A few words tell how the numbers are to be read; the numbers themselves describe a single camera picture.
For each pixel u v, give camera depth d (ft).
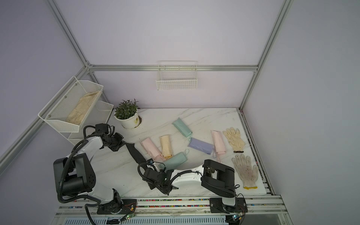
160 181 2.01
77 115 2.49
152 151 3.04
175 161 2.89
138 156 2.92
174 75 3.12
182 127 3.50
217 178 1.58
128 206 2.40
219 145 3.14
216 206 2.37
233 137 3.33
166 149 3.04
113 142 2.55
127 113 3.07
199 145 3.14
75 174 1.50
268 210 2.40
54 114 2.20
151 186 2.34
